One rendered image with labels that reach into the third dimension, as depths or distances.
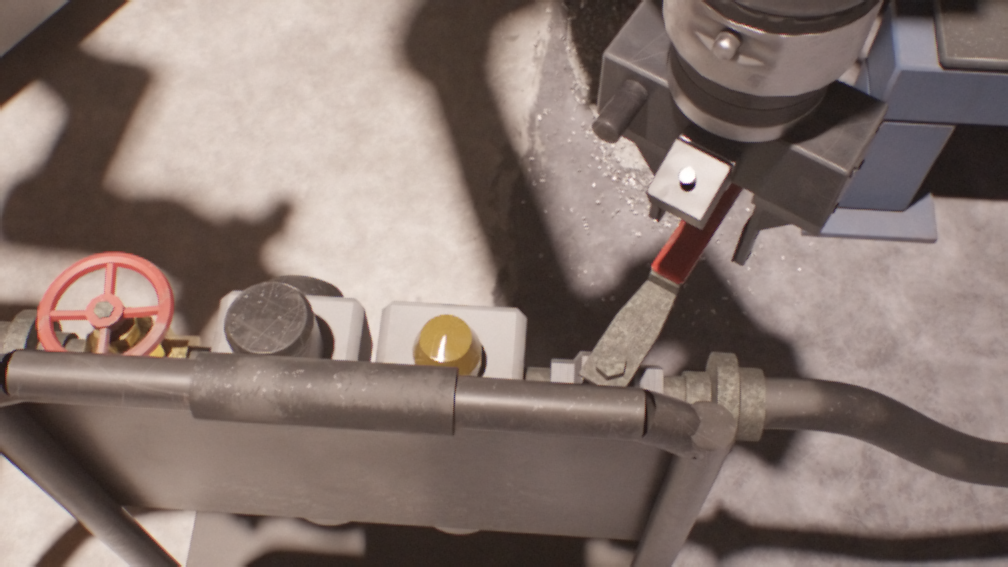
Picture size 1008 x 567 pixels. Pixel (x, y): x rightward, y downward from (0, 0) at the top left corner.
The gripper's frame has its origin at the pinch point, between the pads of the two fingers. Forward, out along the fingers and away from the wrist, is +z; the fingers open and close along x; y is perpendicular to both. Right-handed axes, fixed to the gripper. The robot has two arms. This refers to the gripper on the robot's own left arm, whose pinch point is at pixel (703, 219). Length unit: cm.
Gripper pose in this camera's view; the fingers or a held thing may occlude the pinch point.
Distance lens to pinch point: 68.2
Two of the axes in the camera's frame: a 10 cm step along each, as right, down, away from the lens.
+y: -5.4, 7.5, -3.9
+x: 8.4, 4.8, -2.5
